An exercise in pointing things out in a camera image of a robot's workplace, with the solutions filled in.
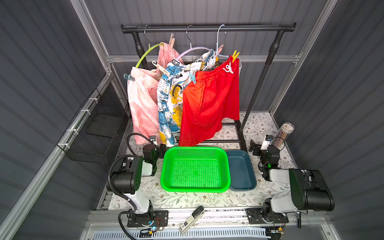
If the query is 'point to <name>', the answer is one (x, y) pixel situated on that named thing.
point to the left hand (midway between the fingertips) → (158, 145)
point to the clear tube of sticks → (283, 133)
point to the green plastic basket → (195, 169)
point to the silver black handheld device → (188, 225)
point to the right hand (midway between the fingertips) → (262, 141)
